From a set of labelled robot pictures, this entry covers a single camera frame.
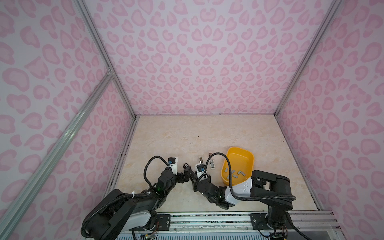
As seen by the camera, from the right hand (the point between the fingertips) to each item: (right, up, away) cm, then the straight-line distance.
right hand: (192, 173), depth 84 cm
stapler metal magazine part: (+5, +6, +7) cm, 10 cm away
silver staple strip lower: (+24, -1, +6) cm, 25 cm away
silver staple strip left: (+20, 0, +6) cm, 21 cm away
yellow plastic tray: (+31, +3, +11) cm, 33 cm away
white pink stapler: (+12, +5, +8) cm, 15 cm away
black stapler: (-3, +3, -7) cm, 8 cm away
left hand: (-4, +4, +2) cm, 6 cm away
